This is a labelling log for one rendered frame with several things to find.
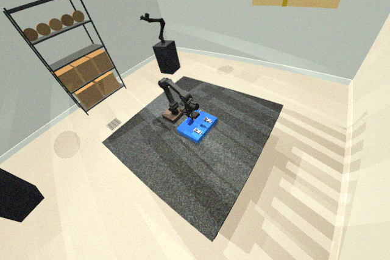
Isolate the blue flat panel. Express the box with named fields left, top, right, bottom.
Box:
left=177, top=110, right=218, bottom=144

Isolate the blue micro servo with orange cable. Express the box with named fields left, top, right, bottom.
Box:
left=186, top=118, right=194, bottom=125

